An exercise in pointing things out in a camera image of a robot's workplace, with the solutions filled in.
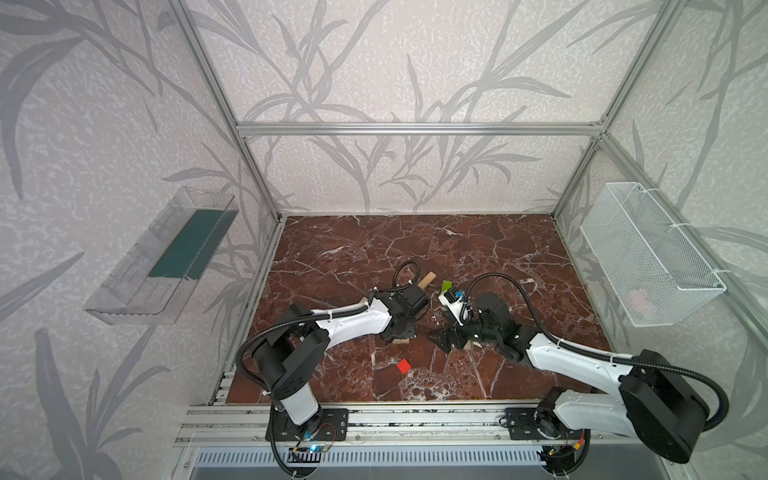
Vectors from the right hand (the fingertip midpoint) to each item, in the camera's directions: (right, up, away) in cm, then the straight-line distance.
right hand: (436, 314), depth 82 cm
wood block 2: (-1, +7, +19) cm, 20 cm away
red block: (-9, -15, 0) cm, 17 cm away
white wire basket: (+45, +14, -19) cm, 51 cm away
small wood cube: (+13, -10, +5) cm, 17 cm away
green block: (+5, +6, +17) cm, 19 cm away
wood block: (-10, -9, +4) cm, 14 cm away
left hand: (-8, -4, +6) cm, 11 cm away
